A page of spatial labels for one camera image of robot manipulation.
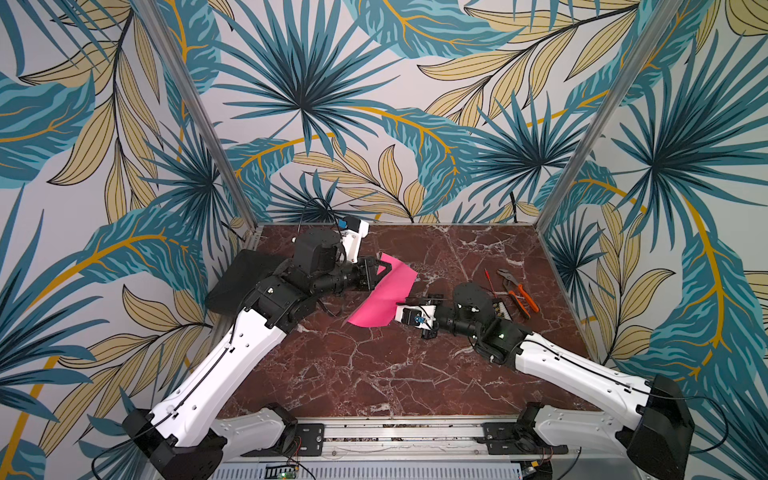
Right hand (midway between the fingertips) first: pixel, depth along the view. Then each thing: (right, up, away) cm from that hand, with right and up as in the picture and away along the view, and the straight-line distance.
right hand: (401, 299), depth 72 cm
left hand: (-3, +7, -9) cm, 12 cm away
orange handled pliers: (+39, 0, +31) cm, 50 cm away
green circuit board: (-29, -41, 0) cm, 50 cm away
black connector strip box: (+33, -7, +23) cm, 41 cm away
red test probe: (+32, +4, +34) cm, 47 cm away
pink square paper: (-5, -2, -3) cm, 6 cm away
